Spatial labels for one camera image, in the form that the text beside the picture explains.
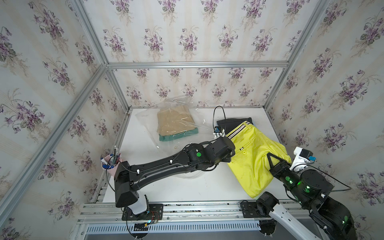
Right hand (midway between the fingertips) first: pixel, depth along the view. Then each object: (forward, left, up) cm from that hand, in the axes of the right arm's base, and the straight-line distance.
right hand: (271, 155), depth 60 cm
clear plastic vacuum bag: (+45, +69, -29) cm, 87 cm away
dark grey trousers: (+34, +9, -23) cm, 42 cm away
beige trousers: (+35, +45, -20) cm, 61 cm away
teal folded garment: (+25, +53, -27) cm, 65 cm away
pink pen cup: (+5, +79, -22) cm, 82 cm away
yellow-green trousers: (-2, +7, -8) cm, 11 cm away
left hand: (+5, +15, -7) cm, 17 cm away
